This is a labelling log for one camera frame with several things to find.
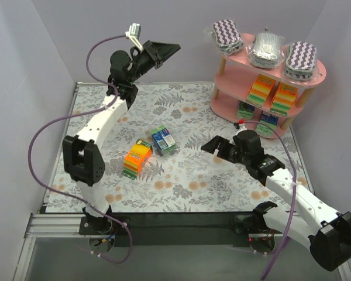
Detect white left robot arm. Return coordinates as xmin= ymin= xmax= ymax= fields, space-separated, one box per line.
xmin=62 ymin=40 xmax=181 ymax=225

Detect green blue sponge pack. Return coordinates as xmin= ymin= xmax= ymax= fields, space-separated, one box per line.
xmin=236 ymin=101 xmax=255 ymax=120
xmin=256 ymin=111 xmax=278 ymax=138
xmin=150 ymin=125 xmax=177 ymax=156

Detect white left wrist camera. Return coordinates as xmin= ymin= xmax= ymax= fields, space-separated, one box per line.
xmin=125 ymin=23 xmax=143 ymax=52

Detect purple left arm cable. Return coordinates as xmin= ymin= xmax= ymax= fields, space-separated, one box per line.
xmin=27 ymin=33 xmax=134 ymax=264

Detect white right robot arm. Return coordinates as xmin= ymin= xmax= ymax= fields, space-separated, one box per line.
xmin=201 ymin=130 xmax=351 ymax=271

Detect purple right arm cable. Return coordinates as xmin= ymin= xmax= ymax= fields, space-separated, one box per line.
xmin=242 ymin=119 xmax=299 ymax=281

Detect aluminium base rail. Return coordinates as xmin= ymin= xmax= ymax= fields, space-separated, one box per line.
xmin=11 ymin=210 xmax=351 ymax=281

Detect purple wavy sponge pack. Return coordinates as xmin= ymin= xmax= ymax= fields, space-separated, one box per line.
xmin=283 ymin=41 xmax=318 ymax=81
xmin=204 ymin=18 xmax=245 ymax=56

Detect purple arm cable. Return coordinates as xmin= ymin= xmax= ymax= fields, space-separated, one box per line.
xmin=27 ymin=33 xmax=134 ymax=264
xmin=242 ymin=119 xmax=299 ymax=281

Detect silver scrubber sponge pack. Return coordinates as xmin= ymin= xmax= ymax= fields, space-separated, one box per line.
xmin=247 ymin=29 xmax=285 ymax=69

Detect orange boxed sponge pack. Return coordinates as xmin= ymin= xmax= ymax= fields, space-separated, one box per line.
xmin=270 ymin=82 xmax=298 ymax=116
xmin=246 ymin=74 xmax=276 ymax=107
xmin=122 ymin=139 xmax=153 ymax=180

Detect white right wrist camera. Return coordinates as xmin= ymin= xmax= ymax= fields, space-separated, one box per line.
xmin=233 ymin=119 xmax=247 ymax=133

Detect pink three-tier shelf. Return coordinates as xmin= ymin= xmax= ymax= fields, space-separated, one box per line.
xmin=211 ymin=31 xmax=326 ymax=139

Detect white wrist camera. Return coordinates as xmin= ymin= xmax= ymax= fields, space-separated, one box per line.
xmin=233 ymin=119 xmax=247 ymax=133
xmin=125 ymin=23 xmax=143 ymax=52

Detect floral table mat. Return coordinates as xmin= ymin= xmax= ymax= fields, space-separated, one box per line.
xmin=43 ymin=83 xmax=316 ymax=213

